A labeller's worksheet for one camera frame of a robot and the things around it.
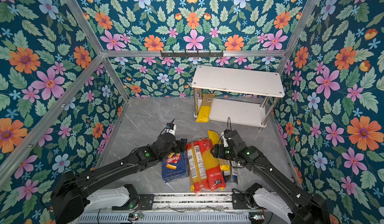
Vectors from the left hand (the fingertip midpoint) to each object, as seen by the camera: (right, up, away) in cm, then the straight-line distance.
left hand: (183, 139), depth 80 cm
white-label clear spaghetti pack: (+26, -20, 0) cm, 33 cm away
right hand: (+18, -5, -2) cm, 19 cm away
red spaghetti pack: (+17, -16, -5) cm, 24 cm away
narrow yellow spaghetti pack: (+23, -14, +2) cm, 27 cm away
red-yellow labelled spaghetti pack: (+7, -10, +3) cm, 13 cm away
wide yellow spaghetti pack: (+11, +14, +19) cm, 26 cm away
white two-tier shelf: (+43, +27, +44) cm, 67 cm away
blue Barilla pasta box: (-5, -15, +1) cm, 15 cm away
